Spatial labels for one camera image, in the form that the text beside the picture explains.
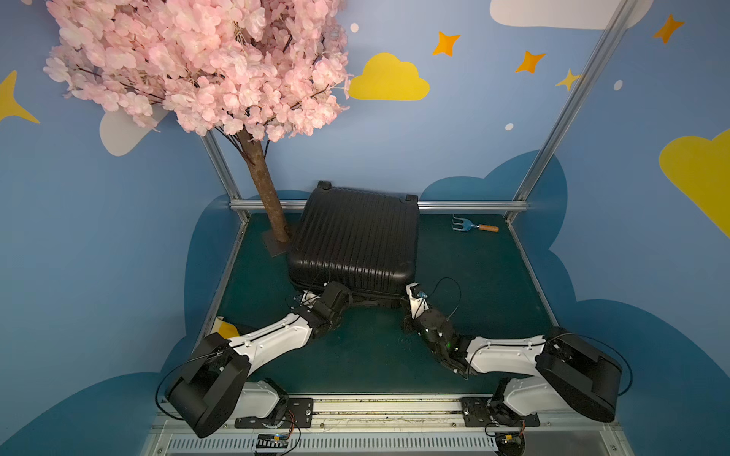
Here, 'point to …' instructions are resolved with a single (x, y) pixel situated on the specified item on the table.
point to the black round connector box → (509, 444)
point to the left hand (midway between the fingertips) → (345, 295)
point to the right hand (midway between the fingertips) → (407, 296)
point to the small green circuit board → (277, 441)
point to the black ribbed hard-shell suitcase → (368, 240)
